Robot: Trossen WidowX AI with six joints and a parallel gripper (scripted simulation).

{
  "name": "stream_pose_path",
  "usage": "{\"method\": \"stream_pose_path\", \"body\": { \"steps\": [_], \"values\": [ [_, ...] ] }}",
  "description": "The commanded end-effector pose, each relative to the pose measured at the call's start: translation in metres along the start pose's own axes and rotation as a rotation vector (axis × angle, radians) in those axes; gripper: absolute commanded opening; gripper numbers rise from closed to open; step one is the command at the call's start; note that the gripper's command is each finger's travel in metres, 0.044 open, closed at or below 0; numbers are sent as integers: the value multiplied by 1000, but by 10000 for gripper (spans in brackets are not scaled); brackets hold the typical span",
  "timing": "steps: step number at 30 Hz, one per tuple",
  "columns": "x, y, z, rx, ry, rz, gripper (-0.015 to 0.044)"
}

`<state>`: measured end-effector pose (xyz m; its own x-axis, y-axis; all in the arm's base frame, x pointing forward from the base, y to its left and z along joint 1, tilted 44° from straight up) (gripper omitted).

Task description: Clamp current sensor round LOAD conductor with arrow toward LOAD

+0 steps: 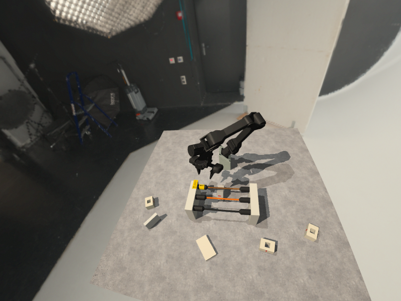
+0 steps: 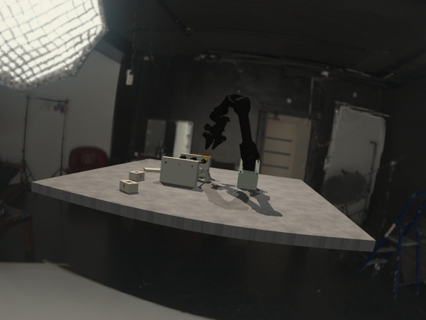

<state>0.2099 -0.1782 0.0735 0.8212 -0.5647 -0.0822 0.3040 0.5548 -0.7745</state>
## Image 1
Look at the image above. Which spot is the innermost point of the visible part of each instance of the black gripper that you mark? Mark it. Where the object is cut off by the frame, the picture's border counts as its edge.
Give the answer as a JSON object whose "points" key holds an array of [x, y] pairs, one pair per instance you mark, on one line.
{"points": [[216, 168]]}

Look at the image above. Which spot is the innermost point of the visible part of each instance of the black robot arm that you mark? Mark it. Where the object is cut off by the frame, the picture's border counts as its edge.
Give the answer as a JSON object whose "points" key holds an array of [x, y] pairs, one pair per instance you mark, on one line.
{"points": [[247, 125]]}

